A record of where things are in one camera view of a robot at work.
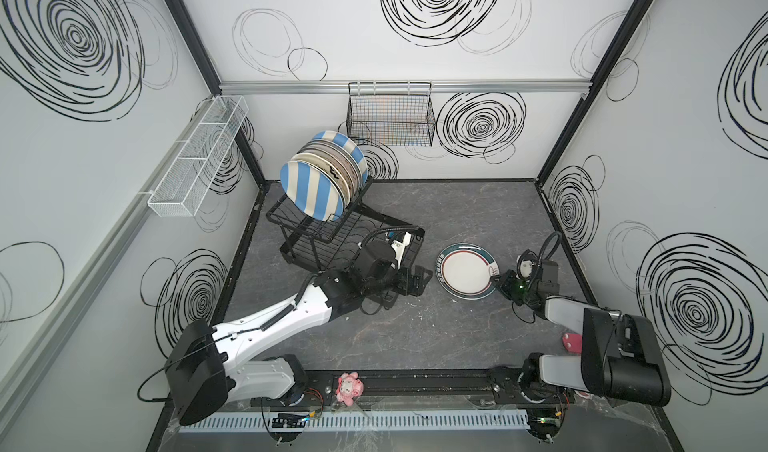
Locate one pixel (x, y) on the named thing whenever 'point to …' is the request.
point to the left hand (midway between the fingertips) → (422, 271)
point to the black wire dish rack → (323, 247)
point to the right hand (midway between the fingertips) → (489, 278)
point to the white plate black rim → (329, 170)
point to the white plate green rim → (464, 270)
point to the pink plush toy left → (349, 387)
